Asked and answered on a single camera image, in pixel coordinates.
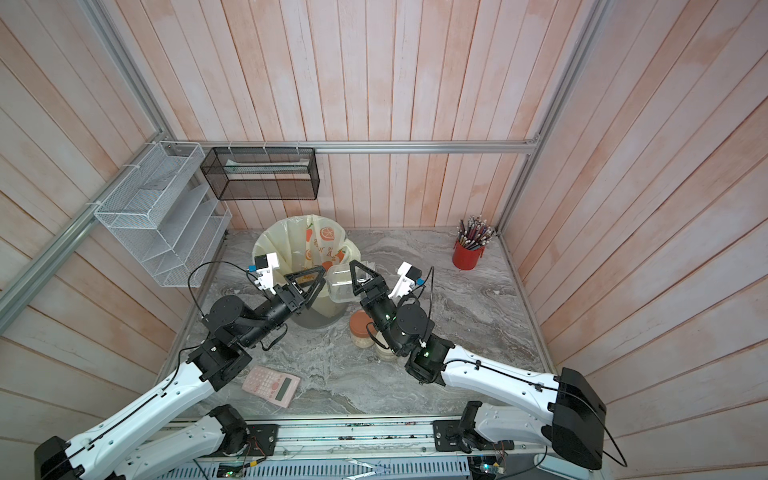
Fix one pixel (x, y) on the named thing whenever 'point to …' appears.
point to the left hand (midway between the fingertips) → (327, 281)
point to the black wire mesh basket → (268, 173)
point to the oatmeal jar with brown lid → (359, 334)
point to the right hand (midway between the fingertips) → (351, 270)
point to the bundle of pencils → (474, 233)
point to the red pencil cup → (464, 258)
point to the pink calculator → (278, 388)
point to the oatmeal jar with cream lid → (384, 354)
